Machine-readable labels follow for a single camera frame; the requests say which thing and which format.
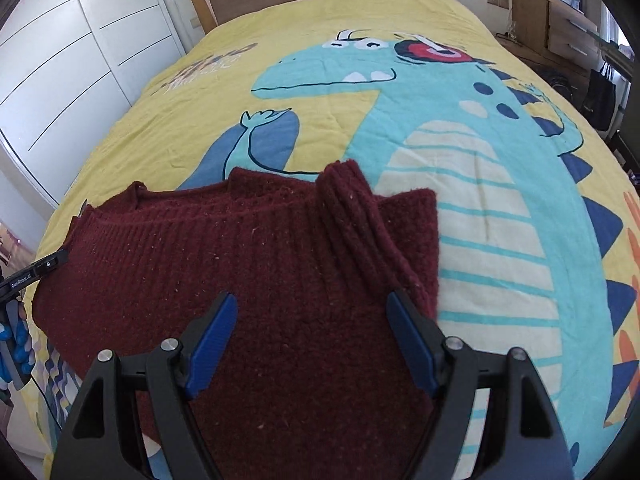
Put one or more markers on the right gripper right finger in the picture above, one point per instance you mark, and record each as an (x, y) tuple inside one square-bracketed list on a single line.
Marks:
[(522, 437)]

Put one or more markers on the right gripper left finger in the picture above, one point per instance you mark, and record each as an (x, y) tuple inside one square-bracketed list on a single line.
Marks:
[(102, 437)]

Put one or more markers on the maroon knit sweater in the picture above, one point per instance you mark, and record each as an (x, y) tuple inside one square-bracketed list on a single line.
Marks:
[(312, 384)]

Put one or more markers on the blue gloved hand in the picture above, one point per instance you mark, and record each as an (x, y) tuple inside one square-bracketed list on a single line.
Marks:
[(17, 354)]

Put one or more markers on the yellow dinosaur bedspread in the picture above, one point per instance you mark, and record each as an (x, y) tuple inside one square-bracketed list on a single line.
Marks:
[(537, 224)]

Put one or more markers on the white sliding wardrobe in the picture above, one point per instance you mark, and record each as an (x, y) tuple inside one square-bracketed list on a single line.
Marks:
[(69, 70)]

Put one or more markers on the black bag on floor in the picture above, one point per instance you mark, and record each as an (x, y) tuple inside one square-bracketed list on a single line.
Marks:
[(599, 103)]

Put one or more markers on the wooden drawer nightstand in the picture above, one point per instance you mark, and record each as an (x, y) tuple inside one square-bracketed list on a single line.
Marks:
[(554, 27)]

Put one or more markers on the wall socket near nightstand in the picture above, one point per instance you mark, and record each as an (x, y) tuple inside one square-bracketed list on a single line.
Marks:
[(503, 4)]

